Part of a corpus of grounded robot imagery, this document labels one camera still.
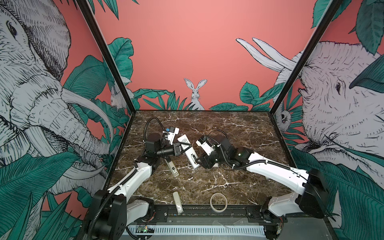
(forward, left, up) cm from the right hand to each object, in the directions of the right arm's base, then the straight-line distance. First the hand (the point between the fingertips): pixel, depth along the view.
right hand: (196, 157), depth 74 cm
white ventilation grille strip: (-29, +1, -19) cm, 34 cm away
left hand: (+5, +3, +4) cm, 7 cm away
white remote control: (+2, +3, +1) cm, 4 cm away
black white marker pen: (+1, +15, -15) cm, 21 cm away
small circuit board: (-28, +25, -18) cm, 42 cm away
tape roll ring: (-20, -10, -18) cm, 29 cm away
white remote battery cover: (-17, +9, -15) cm, 25 cm away
